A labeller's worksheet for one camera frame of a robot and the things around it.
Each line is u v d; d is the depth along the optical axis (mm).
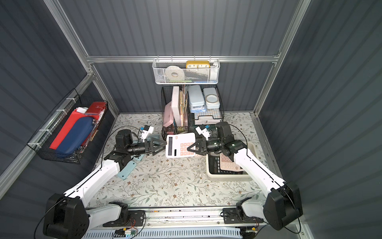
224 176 843
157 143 670
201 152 647
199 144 666
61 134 702
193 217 754
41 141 608
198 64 874
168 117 1018
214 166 867
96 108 793
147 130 722
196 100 942
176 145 722
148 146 654
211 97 973
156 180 865
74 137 690
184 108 965
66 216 393
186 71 890
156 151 743
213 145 642
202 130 703
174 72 842
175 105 906
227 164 865
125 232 696
